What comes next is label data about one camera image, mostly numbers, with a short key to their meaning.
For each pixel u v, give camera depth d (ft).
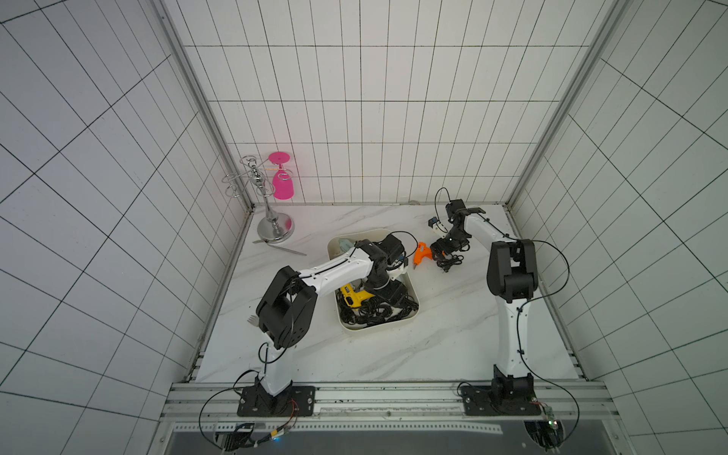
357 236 3.57
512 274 1.99
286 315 1.56
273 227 3.63
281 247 3.48
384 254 2.15
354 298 2.80
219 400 2.20
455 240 2.96
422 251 3.35
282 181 3.34
